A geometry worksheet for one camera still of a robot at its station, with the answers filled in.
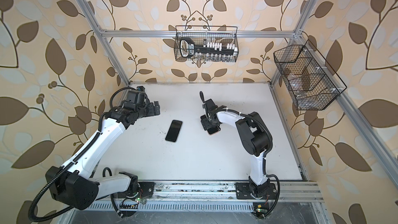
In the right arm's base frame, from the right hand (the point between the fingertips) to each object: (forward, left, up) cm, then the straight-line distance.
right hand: (210, 123), depth 99 cm
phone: (-6, -1, +2) cm, 6 cm away
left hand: (-2, +33, +24) cm, 40 cm away
